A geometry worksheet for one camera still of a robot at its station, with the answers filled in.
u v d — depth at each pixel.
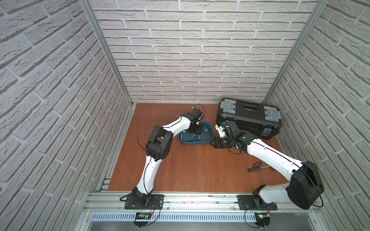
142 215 0.73
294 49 0.86
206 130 1.01
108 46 0.86
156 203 0.75
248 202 0.73
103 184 0.83
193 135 0.99
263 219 0.70
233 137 0.63
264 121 0.87
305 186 0.41
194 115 0.81
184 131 1.00
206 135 1.00
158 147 0.57
